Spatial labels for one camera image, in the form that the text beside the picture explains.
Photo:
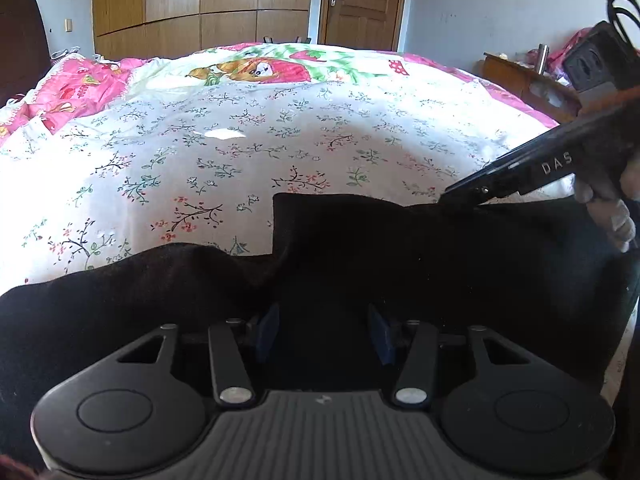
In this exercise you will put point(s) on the floral printed blanket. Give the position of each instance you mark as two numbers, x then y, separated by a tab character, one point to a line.
250	110

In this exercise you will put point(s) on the dark wooden headboard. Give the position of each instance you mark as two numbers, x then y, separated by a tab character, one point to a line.
20	45

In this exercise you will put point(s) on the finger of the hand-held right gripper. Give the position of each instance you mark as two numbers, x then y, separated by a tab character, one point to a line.
485	184

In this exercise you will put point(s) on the person's right hand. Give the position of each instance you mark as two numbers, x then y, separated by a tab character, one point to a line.
607	205

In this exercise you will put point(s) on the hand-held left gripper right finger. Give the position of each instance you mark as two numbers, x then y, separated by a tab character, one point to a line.
377	332

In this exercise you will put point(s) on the pink cloth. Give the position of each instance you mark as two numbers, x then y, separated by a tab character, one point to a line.
567	50

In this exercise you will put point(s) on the black pants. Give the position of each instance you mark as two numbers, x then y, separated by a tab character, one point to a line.
350	260

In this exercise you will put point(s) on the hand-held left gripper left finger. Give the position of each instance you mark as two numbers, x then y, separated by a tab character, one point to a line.
270	330

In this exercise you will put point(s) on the metal cup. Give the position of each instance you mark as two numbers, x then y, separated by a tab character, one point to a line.
543	60

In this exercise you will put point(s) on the small white clutter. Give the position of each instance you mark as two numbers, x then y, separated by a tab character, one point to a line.
65	53

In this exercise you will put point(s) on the wooden door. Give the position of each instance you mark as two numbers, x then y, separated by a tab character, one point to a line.
362	5

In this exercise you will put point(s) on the wooden side table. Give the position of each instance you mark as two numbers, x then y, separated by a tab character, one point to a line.
510	75

